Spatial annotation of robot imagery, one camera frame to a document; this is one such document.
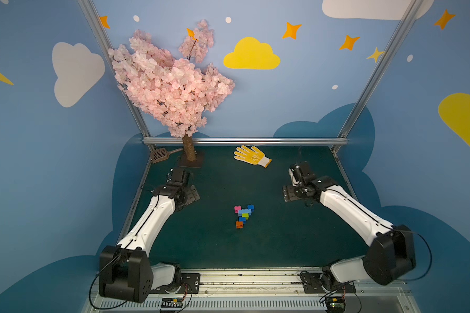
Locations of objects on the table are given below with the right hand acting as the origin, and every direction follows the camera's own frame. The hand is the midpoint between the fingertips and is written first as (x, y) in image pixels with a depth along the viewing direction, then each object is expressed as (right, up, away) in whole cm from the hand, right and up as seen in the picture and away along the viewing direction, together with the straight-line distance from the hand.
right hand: (296, 189), depth 87 cm
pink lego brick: (-27, -10, +7) cm, 30 cm away
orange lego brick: (-26, -17, +2) cm, 31 cm away
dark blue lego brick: (-20, -10, +7) cm, 23 cm away
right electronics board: (+11, -43, -13) cm, 46 cm away
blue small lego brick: (-25, -14, +2) cm, 29 cm away
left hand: (-50, -3, -1) cm, 50 cm away
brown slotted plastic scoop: (-72, +17, +29) cm, 80 cm away
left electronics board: (-52, -42, -13) cm, 68 cm away
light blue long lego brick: (-23, -11, +7) cm, 27 cm away
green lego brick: (-23, -13, +4) cm, 27 cm away
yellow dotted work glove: (-16, +17, +32) cm, 40 cm away
